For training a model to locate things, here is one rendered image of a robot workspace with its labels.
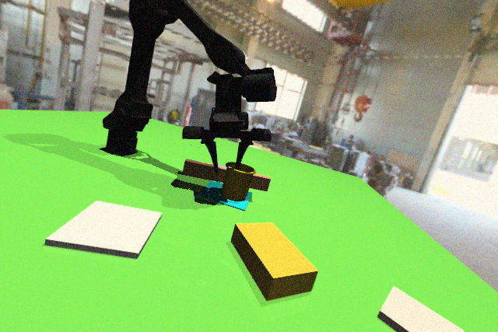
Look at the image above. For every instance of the yellow rectangular block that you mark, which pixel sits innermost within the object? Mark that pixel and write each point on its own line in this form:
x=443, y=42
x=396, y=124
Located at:
x=278, y=268

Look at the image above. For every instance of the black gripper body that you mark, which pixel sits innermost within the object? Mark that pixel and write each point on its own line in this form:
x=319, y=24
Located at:
x=256, y=134

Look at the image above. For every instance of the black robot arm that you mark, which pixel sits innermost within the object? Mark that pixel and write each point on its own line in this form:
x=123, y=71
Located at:
x=133, y=111

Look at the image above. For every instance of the cream flat rectangular slab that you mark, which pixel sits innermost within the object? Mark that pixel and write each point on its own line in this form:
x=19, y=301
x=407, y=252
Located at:
x=112, y=229

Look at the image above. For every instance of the cream flat bar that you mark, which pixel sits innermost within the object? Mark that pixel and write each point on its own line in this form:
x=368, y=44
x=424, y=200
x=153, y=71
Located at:
x=403, y=313

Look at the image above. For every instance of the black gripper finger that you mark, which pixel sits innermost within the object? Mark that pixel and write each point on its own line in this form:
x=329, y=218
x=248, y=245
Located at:
x=241, y=150
x=211, y=146

